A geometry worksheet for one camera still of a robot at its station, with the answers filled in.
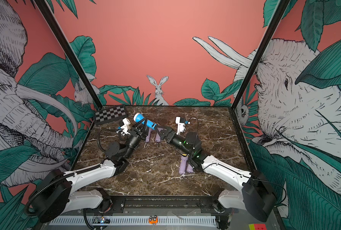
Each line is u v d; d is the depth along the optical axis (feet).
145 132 2.08
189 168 2.81
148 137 1.96
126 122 2.21
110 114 3.62
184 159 2.89
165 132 2.01
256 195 1.34
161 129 2.22
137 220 2.30
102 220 2.30
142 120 2.17
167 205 2.46
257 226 2.12
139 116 2.18
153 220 2.22
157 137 3.22
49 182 1.40
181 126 2.20
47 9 2.35
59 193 1.34
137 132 2.05
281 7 2.26
